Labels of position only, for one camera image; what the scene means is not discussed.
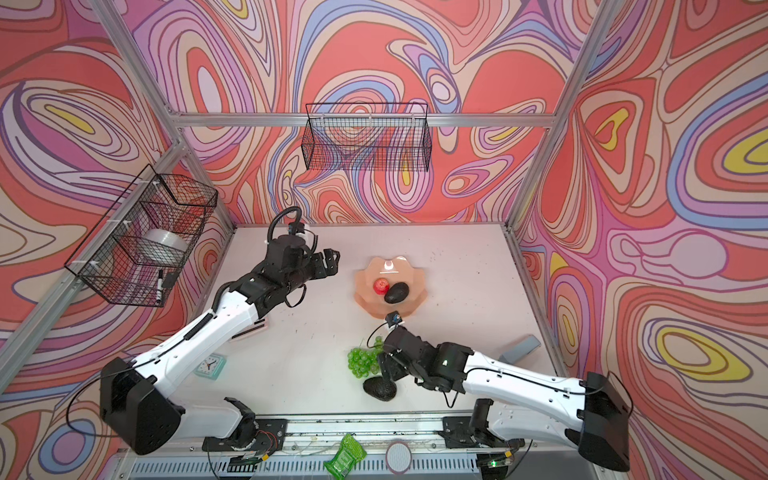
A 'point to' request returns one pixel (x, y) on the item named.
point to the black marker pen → (160, 286)
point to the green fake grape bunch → (364, 361)
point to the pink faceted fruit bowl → (396, 269)
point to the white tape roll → (166, 238)
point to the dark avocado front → (380, 388)
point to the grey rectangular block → (521, 348)
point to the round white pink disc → (398, 457)
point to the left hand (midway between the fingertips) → (331, 254)
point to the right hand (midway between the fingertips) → (395, 361)
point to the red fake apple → (381, 286)
